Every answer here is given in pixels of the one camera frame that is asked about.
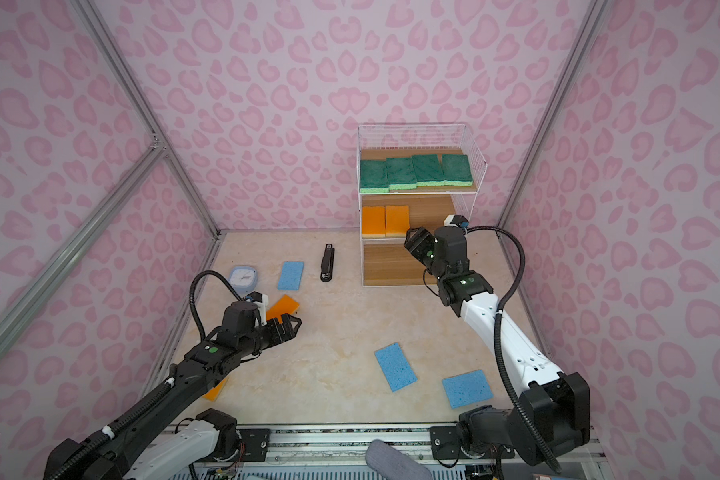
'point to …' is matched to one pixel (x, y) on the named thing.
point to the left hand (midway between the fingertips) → (292, 321)
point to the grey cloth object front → (391, 464)
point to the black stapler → (327, 263)
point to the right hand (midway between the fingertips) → (414, 232)
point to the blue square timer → (243, 278)
